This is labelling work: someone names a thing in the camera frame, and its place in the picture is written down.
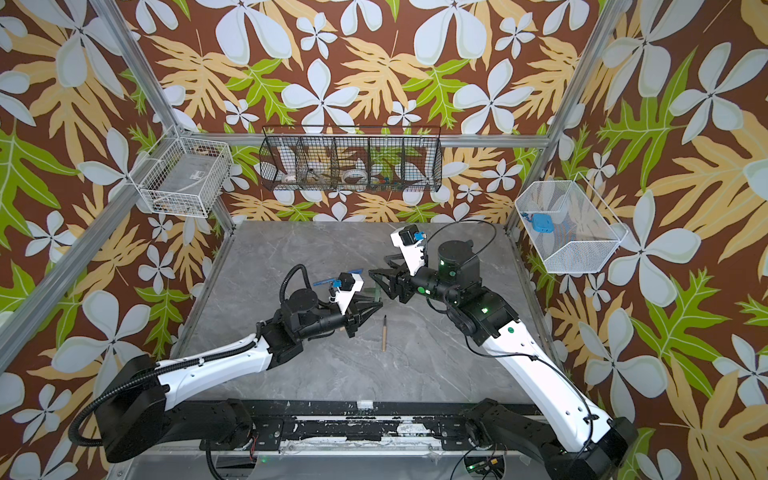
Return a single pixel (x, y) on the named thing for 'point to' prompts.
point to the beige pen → (384, 334)
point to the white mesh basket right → (585, 233)
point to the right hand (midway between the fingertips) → (377, 266)
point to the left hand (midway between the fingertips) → (381, 299)
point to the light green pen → (376, 290)
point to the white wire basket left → (185, 177)
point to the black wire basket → (351, 158)
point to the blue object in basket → (542, 223)
